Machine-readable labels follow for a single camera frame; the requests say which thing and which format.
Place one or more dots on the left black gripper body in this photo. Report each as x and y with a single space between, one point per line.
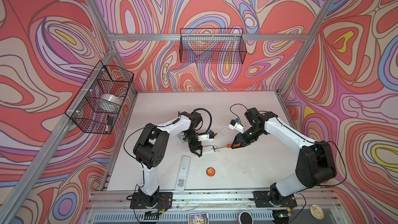
193 139

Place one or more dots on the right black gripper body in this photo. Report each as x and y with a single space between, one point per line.
249 135

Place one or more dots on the orange black screwdriver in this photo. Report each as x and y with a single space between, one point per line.
227 146

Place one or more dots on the long white remote control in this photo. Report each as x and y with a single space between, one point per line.
183 174

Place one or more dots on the small white remote control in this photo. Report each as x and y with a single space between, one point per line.
209 150

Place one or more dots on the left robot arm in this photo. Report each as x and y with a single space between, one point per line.
150 149

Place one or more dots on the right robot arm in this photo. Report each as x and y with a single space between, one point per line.
315 162

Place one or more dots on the mint green alarm clock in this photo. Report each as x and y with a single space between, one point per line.
181 138

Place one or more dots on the red round badge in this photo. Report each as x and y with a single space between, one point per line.
210 172

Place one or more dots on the colourful printed card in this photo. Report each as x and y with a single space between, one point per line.
198 218

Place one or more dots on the small black item in basket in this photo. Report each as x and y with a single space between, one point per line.
110 121

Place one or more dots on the white roll in basket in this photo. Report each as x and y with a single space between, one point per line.
109 103

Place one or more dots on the beige round disc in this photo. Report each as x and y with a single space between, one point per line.
317 212

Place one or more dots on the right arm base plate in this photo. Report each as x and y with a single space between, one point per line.
273 199

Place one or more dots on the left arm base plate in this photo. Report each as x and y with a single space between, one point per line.
159 200

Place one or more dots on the back black wire basket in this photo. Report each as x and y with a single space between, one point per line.
212 46

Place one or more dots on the black wire basket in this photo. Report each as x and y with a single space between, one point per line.
212 46
84 112

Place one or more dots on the left black wire basket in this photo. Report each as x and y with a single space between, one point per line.
84 112

